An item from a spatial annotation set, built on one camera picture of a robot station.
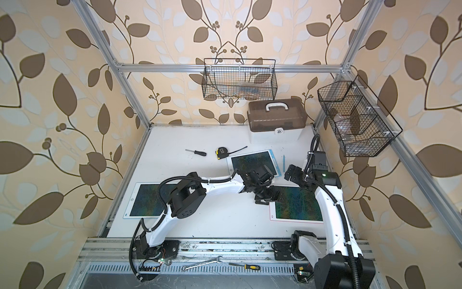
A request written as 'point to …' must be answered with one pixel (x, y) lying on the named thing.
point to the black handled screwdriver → (197, 152)
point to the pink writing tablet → (296, 205)
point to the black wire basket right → (361, 123)
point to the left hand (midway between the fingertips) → (278, 201)
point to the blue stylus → (284, 163)
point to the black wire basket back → (239, 79)
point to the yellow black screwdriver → (246, 266)
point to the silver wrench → (185, 268)
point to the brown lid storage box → (276, 120)
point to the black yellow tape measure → (222, 152)
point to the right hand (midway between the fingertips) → (294, 178)
